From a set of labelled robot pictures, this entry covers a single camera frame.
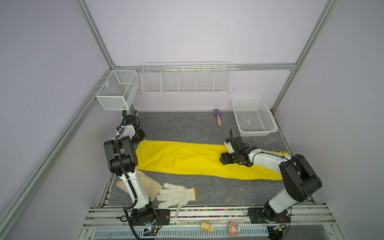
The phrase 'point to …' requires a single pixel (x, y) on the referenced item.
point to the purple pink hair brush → (218, 112)
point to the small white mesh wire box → (119, 90)
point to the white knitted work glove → (176, 195)
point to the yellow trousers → (199, 158)
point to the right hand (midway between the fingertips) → (225, 157)
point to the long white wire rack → (186, 78)
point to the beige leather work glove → (152, 188)
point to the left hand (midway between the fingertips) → (141, 138)
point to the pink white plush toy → (233, 229)
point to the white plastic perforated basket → (254, 117)
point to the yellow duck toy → (205, 226)
